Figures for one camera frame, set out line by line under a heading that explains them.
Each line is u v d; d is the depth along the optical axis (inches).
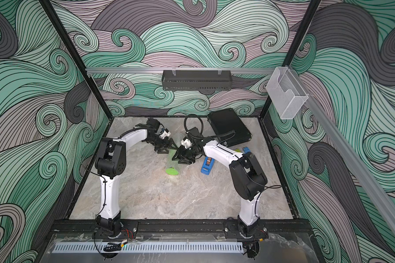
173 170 34.5
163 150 36.5
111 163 22.5
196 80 37.9
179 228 29.4
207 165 36.3
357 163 20.3
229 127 43.5
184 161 31.1
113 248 28.1
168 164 34.2
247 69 37.1
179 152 31.6
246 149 39.6
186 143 33.4
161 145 34.9
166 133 37.4
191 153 29.9
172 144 36.0
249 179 19.0
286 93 30.2
